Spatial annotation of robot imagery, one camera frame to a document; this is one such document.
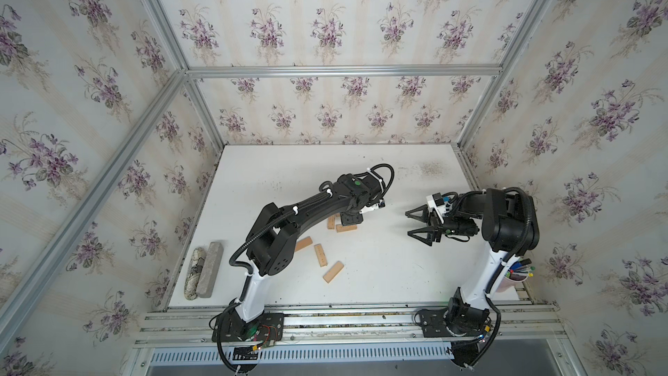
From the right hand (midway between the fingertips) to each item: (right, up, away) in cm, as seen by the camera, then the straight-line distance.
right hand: (413, 226), depth 86 cm
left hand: (-22, +6, +3) cm, 23 cm away
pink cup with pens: (+27, -11, -11) cm, 31 cm away
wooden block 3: (-31, -10, 0) cm, 33 cm away
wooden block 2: (-23, -2, +7) cm, 24 cm away
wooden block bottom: (-27, -14, -2) cm, 31 cm away
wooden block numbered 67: (-38, -7, +3) cm, 38 cm away
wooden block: (-28, 0, +7) cm, 29 cm away
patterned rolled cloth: (-70, -13, -8) cm, 71 cm away
